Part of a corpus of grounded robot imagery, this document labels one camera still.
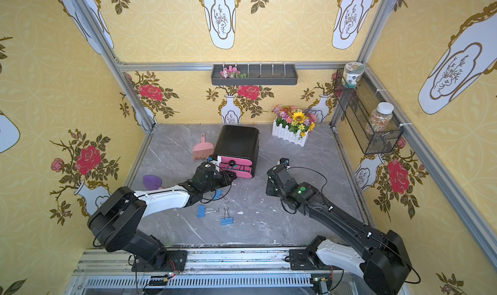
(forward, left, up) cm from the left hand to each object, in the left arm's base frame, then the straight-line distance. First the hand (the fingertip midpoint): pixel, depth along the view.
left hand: (229, 172), depth 90 cm
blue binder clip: (-12, +4, +5) cm, 13 cm away
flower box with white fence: (+24, -32, +8) cm, 41 cm away
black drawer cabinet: (+12, -3, +8) cm, 15 cm away
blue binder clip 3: (-20, +1, -7) cm, 21 cm away
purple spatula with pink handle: (0, +39, -8) cm, 40 cm away
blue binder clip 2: (-14, +12, -8) cm, 21 cm away
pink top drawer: (+2, -2, +7) cm, 8 cm away
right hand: (-7, -20, +5) cm, 22 cm away
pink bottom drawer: (-1, -5, +2) cm, 6 cm away
